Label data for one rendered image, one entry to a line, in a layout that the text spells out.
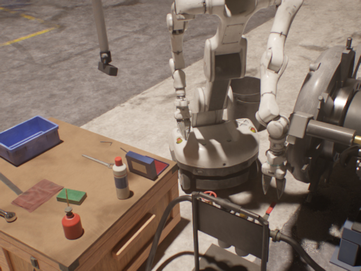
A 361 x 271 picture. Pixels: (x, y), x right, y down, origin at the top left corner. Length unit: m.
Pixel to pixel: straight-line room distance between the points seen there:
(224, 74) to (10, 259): 1.39
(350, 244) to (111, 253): 1.19
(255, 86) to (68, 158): 1.64
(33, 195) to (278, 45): 1.36
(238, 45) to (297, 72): 2.22
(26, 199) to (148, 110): 1.78
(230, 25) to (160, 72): 2.43
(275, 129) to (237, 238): 0.59
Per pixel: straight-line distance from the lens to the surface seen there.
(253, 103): 3.28
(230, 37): 2.18
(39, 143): 2.58
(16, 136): 2.72
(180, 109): 2.47
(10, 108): 4.20
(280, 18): 2.05
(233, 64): 2.31
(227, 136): 2.87
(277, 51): 1.98
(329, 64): 2.29
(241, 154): 2.71
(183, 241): 2.59
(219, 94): 2.58
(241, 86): 3.52
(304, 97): 2.21
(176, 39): 2.36
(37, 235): 2.12
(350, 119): 2.38
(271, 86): 1.89
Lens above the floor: 1.90
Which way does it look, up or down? 33 degrees down
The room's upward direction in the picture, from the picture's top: 3 degrees counter-clockwise
